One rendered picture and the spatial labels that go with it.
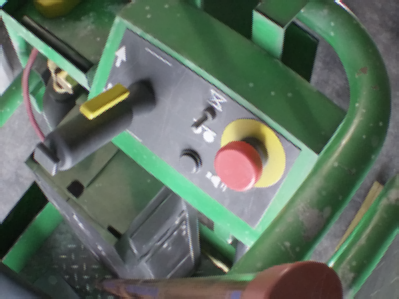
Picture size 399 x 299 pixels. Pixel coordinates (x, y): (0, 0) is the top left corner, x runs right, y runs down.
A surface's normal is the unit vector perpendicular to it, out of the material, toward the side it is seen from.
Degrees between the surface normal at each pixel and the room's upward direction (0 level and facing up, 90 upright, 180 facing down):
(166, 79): 58
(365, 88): 27
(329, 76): 0
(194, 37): 0
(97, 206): 0
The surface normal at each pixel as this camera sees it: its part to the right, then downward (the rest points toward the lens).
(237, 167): -0.55, 0.41
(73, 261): -0.03, -0.38
